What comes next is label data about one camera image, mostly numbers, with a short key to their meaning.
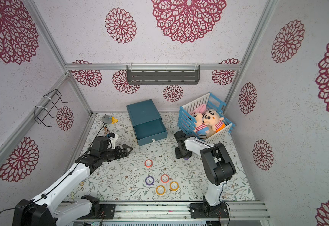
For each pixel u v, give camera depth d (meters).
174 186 0.82
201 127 0.96
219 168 0.49
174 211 0.75
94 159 0.60
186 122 0.98
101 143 0.62
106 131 1.09
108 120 1.09
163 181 0.84
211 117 0.97
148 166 0.90
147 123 0.84
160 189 0.81
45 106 0.76
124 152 0.73
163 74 0.94
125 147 0.73
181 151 0.81
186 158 0.92
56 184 0.46
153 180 0.85
